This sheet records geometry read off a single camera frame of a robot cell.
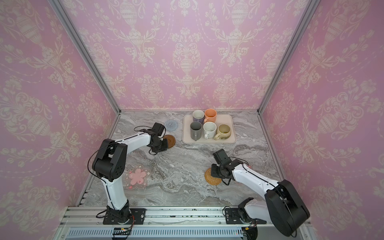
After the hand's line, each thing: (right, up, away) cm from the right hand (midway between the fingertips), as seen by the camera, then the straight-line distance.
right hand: (214, 171), depth 87 cm
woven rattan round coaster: (-2, -4, -2) cm, 5 cm away
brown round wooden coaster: (-28, +17, +16) cm, 36 cm away
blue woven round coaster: (-29, +27, +25) cm, 47 cm away
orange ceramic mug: (0, +35, +23) cm, 42 cm away
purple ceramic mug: (-8, +34, +24) cm, 43 cm away
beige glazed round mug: (+8, +23, +13) cm, 27 cm away
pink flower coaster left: (-45, -3, 0) cm, 45 cm away
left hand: (-29, +12, +11) cm, 33 cm away
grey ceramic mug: (-10, +25, +11) cm, 29 cm away
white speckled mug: (-1, +25, +18) cm, 30 cm away
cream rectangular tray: (+14, +32, +27) cm, 44 cm away
